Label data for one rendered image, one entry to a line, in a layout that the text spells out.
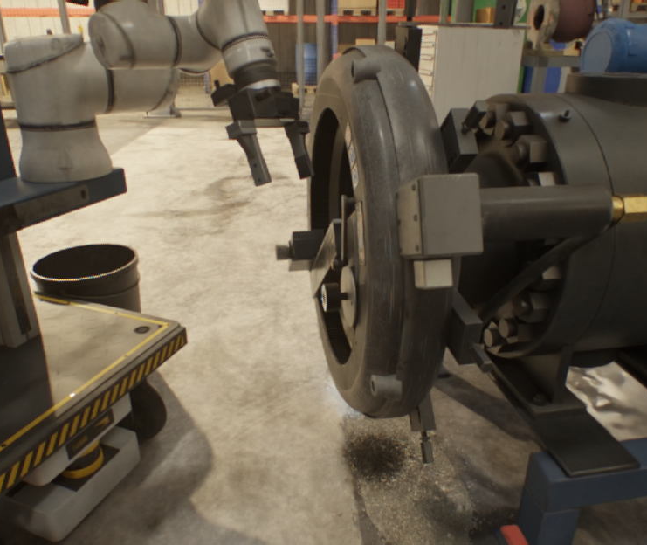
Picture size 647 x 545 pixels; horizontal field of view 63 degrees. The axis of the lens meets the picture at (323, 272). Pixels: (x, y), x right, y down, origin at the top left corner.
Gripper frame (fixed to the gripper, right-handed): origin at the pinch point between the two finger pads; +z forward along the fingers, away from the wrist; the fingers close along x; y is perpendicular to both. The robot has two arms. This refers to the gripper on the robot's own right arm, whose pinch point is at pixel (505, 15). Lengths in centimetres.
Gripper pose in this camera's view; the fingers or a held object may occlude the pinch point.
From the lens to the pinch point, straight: 102.7
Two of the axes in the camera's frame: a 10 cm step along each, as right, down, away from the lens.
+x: -4.8, 4.0, -7.8
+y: -8.8, -2.3, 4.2
